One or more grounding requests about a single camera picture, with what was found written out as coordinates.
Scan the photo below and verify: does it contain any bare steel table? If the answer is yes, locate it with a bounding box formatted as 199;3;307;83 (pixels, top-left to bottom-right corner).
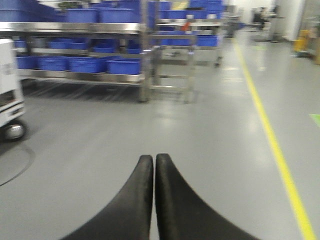
141;33;200;105

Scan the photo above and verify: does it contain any long steel rack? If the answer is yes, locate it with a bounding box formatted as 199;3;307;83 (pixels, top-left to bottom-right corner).
0;21;150;103

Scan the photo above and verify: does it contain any row of blue bins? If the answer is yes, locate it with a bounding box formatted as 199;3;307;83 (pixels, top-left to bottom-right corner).
0;0;143;76
147;0;226;47

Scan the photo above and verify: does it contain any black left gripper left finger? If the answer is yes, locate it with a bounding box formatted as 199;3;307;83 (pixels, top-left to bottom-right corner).
61;154;154;240

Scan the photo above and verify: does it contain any white wheeled cart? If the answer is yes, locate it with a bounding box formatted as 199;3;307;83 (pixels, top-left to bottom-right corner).
0;38;30;143

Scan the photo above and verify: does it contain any person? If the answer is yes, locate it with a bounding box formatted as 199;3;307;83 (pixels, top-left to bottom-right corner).
252;7;267;26

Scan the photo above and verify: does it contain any steel rack on castors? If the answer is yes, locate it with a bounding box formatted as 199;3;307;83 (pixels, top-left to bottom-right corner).
147;14;226;68

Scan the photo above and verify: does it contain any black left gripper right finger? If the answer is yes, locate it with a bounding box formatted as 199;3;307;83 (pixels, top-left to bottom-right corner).
155;153;261;240

